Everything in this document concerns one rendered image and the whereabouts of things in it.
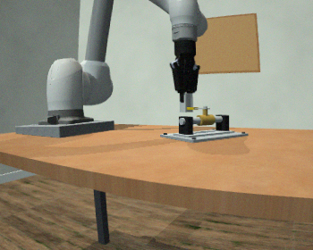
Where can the ball valve with yellow lever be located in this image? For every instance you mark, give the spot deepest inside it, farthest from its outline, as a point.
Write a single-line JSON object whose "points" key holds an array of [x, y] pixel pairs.
{"points": [[186, 124]]}

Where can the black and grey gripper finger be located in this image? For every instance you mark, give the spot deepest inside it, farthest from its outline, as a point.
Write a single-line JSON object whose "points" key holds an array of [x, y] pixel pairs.
{"points": [[180, 85], [192, 82]]}

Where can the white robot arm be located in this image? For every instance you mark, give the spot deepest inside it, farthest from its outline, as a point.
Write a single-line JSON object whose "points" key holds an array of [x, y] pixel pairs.
{"points": [[70, 87]]}

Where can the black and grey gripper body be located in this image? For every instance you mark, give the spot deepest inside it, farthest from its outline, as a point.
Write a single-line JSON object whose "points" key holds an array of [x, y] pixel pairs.
{"points": [[184, 50]]}

